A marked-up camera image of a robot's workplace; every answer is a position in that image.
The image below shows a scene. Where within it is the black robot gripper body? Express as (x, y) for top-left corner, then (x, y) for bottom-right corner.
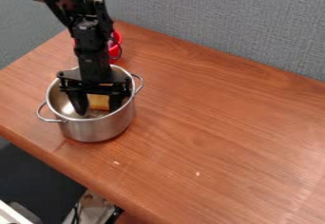
(58, 48), (132, 97)

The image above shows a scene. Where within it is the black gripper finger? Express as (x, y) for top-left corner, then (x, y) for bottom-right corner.
(110, 95), (123, 112)
(67, 92), (89, 115)

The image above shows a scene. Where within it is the yellow cheese wedge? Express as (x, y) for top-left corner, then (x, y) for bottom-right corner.
(87, 84), (113, 111)

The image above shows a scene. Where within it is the metal pot with handle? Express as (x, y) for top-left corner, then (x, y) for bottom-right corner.
(38, 65), (144, 142)

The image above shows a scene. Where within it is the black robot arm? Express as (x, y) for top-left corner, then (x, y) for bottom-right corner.
(35, 0), (132, 115)

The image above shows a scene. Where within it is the red cup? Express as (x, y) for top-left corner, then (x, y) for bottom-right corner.
(71, 28), (122, 68)

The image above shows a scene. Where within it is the grey equipment under table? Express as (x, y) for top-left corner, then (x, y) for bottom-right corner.
(63, 190), (123, 224)

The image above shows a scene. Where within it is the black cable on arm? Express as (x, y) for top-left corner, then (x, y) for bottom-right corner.
(109, 37), (125, 61)

